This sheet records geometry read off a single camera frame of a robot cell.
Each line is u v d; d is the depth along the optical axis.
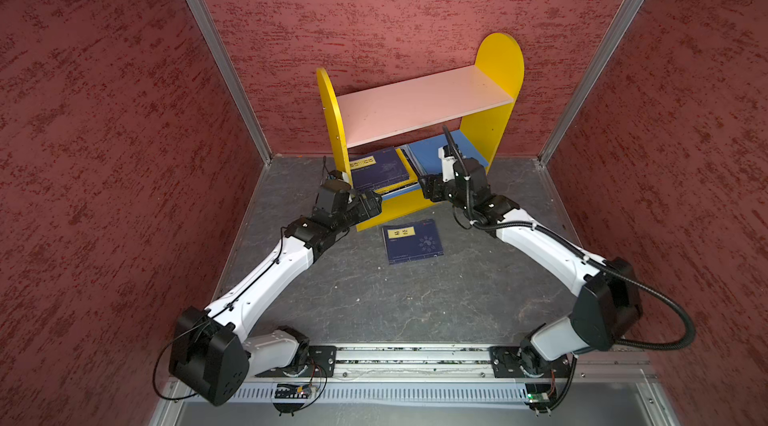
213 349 0.39
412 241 0.95
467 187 0.60
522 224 0.54
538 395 0.71
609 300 0.43
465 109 0.77
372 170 0.90
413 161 1.00
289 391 0.72
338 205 0.61
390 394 0.77
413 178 0.90
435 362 0.76
